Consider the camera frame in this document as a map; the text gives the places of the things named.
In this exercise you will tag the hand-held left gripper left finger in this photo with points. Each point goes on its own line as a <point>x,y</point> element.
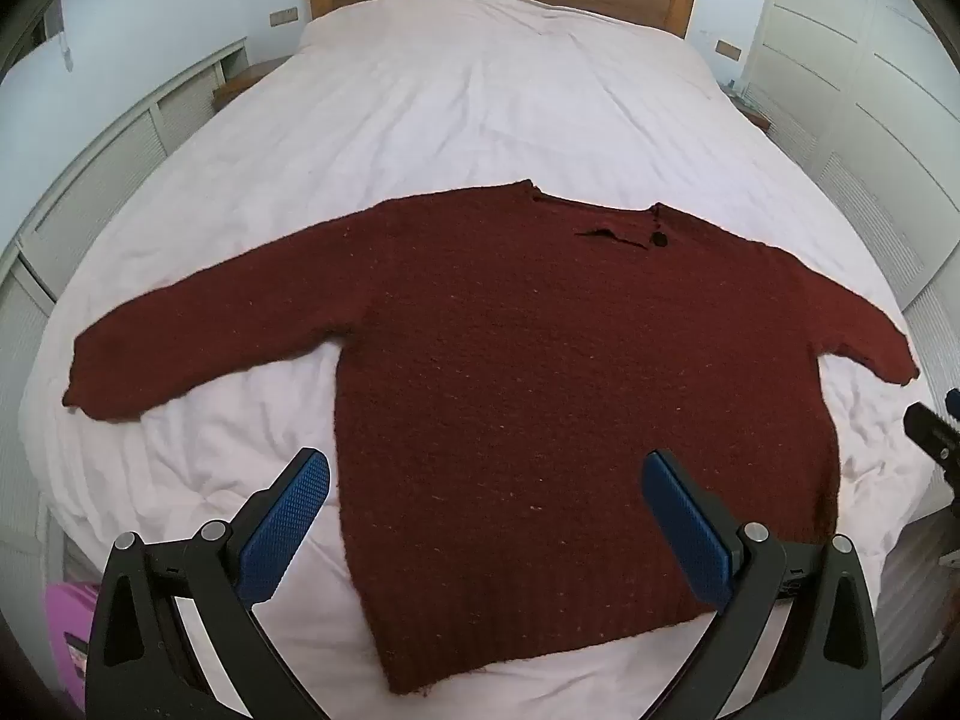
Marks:
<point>286,521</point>

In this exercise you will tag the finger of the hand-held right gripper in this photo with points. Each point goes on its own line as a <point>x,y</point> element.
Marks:
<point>954,400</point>
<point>934,435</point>

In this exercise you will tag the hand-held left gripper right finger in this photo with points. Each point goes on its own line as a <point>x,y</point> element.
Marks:
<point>686,521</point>

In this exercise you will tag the dark red knitted sweater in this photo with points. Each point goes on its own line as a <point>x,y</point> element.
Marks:
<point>570,390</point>

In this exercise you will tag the pink box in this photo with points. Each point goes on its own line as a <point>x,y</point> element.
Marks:
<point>71,630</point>

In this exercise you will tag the white panelled wardrobe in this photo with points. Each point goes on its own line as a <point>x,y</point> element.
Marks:
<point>847,75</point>

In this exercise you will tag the wooden nightstand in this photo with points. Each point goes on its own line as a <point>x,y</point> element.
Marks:
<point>240,82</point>
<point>754,116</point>

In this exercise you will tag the white louvered cabinet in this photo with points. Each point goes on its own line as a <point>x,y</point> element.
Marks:
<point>112,157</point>

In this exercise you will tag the white bed duvet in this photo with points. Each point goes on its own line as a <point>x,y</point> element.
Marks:
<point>465,90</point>

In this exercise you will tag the wall switch plate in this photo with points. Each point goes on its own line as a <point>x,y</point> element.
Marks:
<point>283,16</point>
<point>728,49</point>

